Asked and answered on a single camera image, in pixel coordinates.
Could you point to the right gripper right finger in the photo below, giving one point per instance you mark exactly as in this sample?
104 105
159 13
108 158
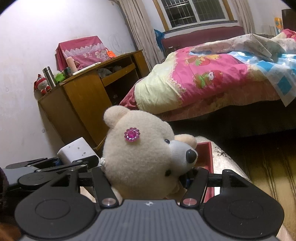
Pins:
195 183

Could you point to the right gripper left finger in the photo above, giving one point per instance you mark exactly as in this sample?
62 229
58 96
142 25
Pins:
104 195

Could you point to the white foam block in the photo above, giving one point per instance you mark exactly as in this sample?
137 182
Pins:
76 150

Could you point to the beige teddy bear plush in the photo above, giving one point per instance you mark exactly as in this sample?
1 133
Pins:
142 157

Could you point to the red cardboard box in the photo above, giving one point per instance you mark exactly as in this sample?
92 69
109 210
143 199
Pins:
205 160

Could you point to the floral satin tablecloth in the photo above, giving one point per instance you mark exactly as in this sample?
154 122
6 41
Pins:
221 160

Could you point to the wooden cabinet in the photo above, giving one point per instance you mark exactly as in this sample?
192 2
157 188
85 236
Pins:
76 106

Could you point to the red santa doll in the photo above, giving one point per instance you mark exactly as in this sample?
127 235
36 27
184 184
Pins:
41 84

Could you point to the steel thermos bottle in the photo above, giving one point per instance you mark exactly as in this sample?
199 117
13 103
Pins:
49 76

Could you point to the green plush toy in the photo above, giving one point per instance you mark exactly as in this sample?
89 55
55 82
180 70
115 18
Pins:
59 77

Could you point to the pink candle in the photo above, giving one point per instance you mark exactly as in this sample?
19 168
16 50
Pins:
71 64

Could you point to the pink cloth covered box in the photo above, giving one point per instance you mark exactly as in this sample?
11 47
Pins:
84 51

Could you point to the pink floral quilt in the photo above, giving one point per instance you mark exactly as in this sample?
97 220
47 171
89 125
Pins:
194 81

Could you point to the dark red headboard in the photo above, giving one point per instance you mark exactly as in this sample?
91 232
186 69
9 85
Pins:
200 37

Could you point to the beige curtain left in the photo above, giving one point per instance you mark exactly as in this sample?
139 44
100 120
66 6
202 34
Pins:
142 31

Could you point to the beige curtain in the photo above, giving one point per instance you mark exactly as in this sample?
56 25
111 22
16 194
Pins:
244 15
142 31

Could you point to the blue white patchwork sheet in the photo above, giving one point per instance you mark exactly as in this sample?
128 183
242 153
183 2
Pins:
281 73

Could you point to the barred window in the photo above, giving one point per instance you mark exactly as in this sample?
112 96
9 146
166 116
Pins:
182 14

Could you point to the beige curtain right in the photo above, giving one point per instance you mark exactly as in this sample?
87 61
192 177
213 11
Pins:
244 15

